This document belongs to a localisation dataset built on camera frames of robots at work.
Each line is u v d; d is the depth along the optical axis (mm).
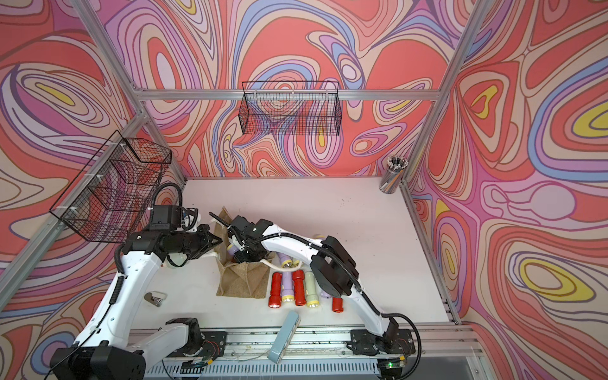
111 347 376
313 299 790
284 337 742
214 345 724
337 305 791
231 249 838
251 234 636
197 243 651
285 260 886
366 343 735
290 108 955
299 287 827
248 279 719
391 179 1079
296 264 885
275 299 799
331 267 530
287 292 810
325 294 805
